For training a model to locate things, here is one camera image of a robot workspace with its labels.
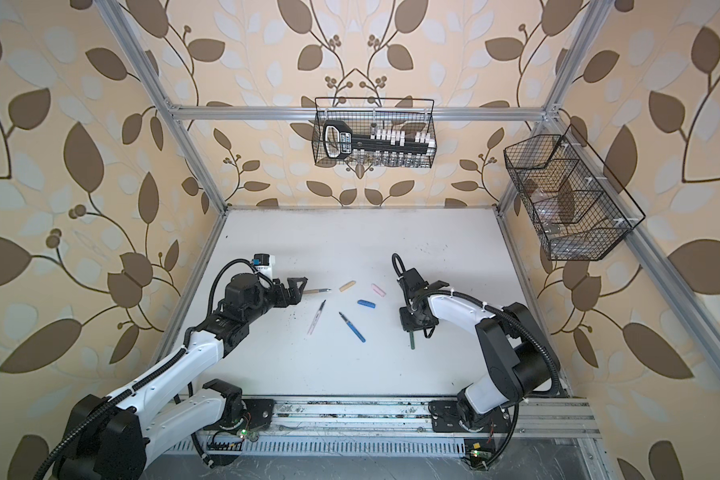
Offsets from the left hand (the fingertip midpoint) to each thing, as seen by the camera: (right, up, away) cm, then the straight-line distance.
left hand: (294, 278), depth 83 cm
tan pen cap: (+13, -5, +16) cm, 22 cm away
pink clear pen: (+5, -13, +8) cm, 16 cm away
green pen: (+34, -19, +4) cm, 39 cm away
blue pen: (+16, -16, +6) cm, 24 cm away
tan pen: (+4, -6, +15) cm, 16 cm away
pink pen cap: (+24, -6, +13) cm, 28 cm away
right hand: (+34, -16, +7) cm, 38 cm away
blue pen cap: (+20, -10, +11) cm, 25 cm away
